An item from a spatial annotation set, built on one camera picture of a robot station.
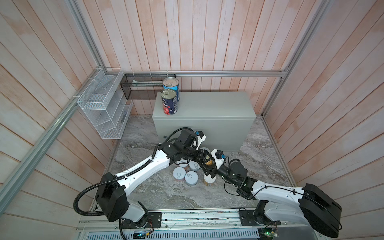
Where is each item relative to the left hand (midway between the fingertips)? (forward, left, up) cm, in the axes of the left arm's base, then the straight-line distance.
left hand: (205, 159), depth 74 cm
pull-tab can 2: (+3, +5, -13) cm, 14 cm away
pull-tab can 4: (-4, +7, -14) cm, 16 cm away
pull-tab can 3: (-2, +14, -14) cm, 20 cm away
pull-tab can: (-6, +11, +8) cm, 15 cm away
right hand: (+2, +1, -2) cm, 3 cm away
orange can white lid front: (-6, -2, -13) cm, 14 cm away
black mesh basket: (+55, +41, +6) cm, 69 cm away
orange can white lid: (-1, -2, 0) cm, 3 cm away
